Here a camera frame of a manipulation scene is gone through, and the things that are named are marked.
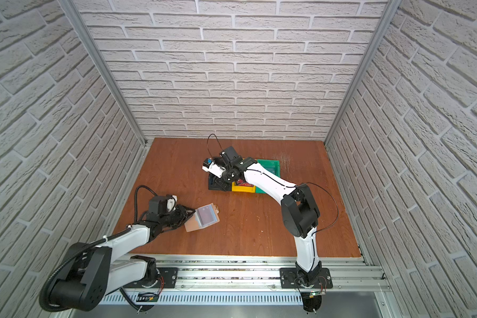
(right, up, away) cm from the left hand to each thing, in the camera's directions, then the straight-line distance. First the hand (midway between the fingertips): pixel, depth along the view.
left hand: (198, 208), depth 88 cm
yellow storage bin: (+23, +8, +7) cm, 25 cm away
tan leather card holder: (+2, -5, +1) cm, 5 cm away
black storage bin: (+10, +13, -13) cm, 21 cm away
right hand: (+10, +13, -1) cm, 16 cm away
